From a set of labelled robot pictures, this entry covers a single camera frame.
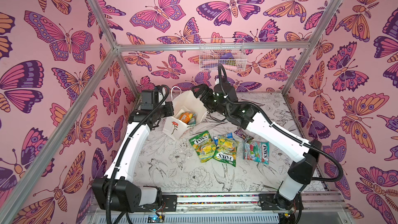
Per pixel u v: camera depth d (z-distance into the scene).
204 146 0.90
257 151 0.88
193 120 0.95
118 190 0.38
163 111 0.66
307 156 0.43
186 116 0.95
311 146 0.44
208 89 0.61
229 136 0.96
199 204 0.75
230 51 0.97
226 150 0.88
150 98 0.56
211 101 0.61
